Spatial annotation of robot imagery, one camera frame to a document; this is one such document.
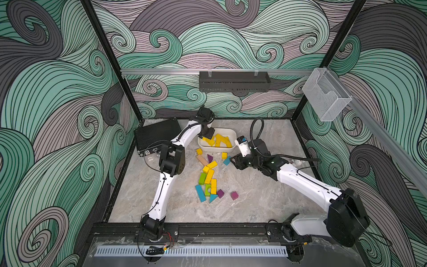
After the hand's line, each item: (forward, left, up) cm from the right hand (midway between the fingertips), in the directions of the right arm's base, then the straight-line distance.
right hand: (232, 158), depth 82 cm
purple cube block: (-13, +6, -13) cm, 20 cm away
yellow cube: (+9, +3, -13) cm, 16 cm away
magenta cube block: (-14, -1, -15) cm, 20 cm away
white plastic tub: (+17, +13, -13) cm, 25 cm away
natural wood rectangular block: (+8, +16, -14) cm, 23 cm away
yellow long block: (+22, +2, -13) cm, 25 cm away
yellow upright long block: (-4, +12, -13) cm, 18 cm away
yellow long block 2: (-10, +10, -13) cm, 19 cm away
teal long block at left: (-14, +16, -14) cm, 25 cm away
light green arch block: (-13, +13, -13) cm, 23 cm away
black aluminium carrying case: (+19, +49, -7) cm, 53 cm away
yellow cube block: (+13, +18, -13) cm, 25 cm away
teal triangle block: (-15, +10, -14) cm, 23 cm away
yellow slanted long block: (+3, +10, -14) cm, 18 cm away
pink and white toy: (+2, -37, -9) cm, 38 cm away
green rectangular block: (-5, +16, -14) cm, 22 cm away
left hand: (+24, +13, -7) cm, 28 cm away
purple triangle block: (+8, +11, -14) cm, 20 cm away
